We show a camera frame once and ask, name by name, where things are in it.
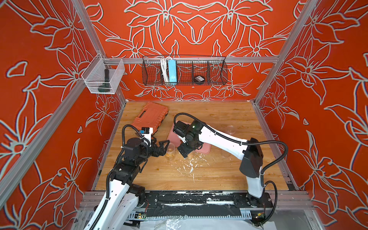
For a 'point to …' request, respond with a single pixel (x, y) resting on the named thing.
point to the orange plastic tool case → (152, 116)
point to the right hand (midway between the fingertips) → (187, 148)
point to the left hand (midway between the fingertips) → (162, 140)
